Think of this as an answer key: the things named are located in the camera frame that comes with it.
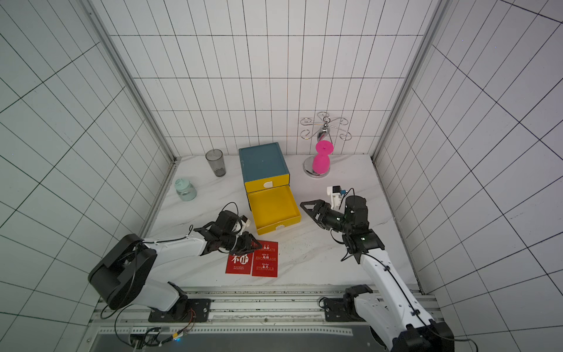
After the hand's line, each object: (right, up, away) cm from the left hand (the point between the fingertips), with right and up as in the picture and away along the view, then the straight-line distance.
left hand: (255, 251), depth 84 cm
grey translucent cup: (-22, +38, +20) cm, 48 cm away
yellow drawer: (+5, +27, 0) cm, 27 cm away
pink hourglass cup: (+28, +35, +13) cm, 47 cm away
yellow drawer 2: (+7, +16, +4) cm, 18 cm away
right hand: (+18, +20, -10) cm, 29 cm away
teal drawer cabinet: (+3, +33, +4) cm, 34 cm away
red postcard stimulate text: (+4, -4, -1) cm, 5 cm away
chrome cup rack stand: (+29, +49, +9) cm, 58 cm away
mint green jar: (-34, +23, +14) cm, 44 cm away
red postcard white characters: (-6, -5, -1) cm, 8 cm away
